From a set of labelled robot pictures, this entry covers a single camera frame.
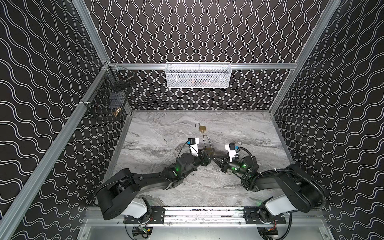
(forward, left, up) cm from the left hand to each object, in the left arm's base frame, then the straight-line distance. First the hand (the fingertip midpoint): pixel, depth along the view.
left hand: (216, 151), depth 74 cm
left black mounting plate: (-26, +29, -20) cm, 44 cm away
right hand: (0, +2, -6) cm, 7 cm away
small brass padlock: (+32, +8, -19) cm, 38 cm away
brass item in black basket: (+18, +52, +11) cm, 57 cm away
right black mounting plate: (-24, -18, -21) cm, 36 cm away
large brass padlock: (+1, +3, -2) cm, 4 cm away
